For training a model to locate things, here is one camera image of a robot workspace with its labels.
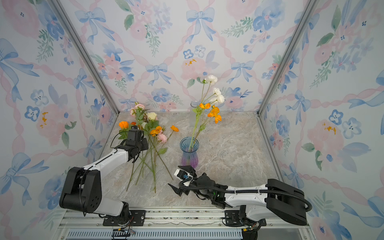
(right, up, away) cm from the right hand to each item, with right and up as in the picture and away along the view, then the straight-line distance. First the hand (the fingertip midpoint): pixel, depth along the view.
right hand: (174, 174), depth 73 cm
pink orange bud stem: (-5, +22, +35) cm, 41 cm away
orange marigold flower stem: (-40, +24, +34) cm, 58 cm away
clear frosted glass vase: (+11, +34, +27) cm, 45 cm away
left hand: (-22, +14, +19) cm, 32 cm away
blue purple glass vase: (+7, +5, +10) cm, 13 cm away
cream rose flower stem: (-20, +25, +34) cm, 47 cm away
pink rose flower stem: (-29, +33, +28) cm, 52 cm away
